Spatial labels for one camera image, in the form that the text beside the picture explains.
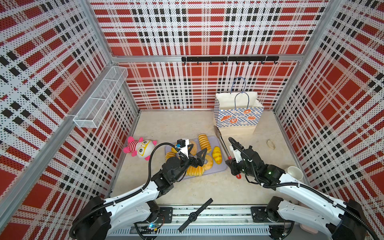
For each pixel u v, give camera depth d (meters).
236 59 0.89
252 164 0.57
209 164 0.90
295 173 0.84
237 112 0.88
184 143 0.65
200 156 0.66
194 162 0.65
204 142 0.96
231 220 0.73
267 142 0.99
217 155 0.93
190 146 0.76
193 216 0.73
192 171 0.84
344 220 0.40
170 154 0.90
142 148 0.91
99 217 0.40
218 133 0.80
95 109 0.73
